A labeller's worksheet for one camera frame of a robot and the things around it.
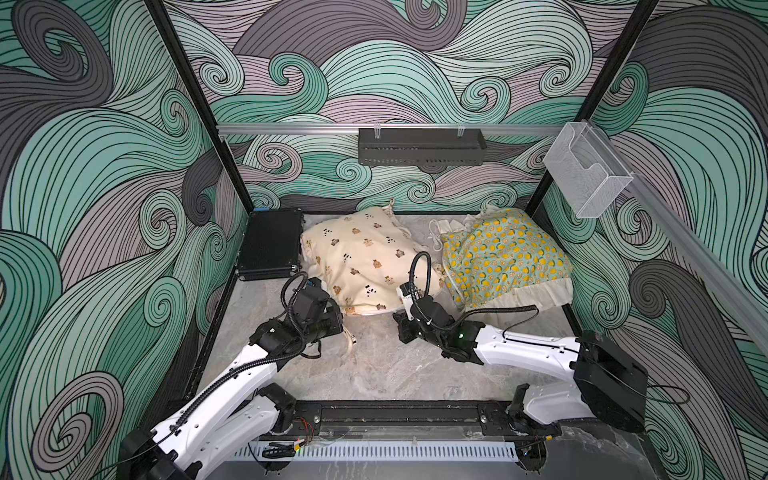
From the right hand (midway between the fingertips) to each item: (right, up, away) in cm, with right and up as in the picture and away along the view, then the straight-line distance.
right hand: (391, 318), depth 81 cm
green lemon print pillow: (+37, +16, +16) cm, 43 cm away
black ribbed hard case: (-43, +19, +25) cm, 53 cm away
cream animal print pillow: (-8, +17, +11) cm, 22 cm away
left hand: (-13, +3, -3) cm, 14 cm away
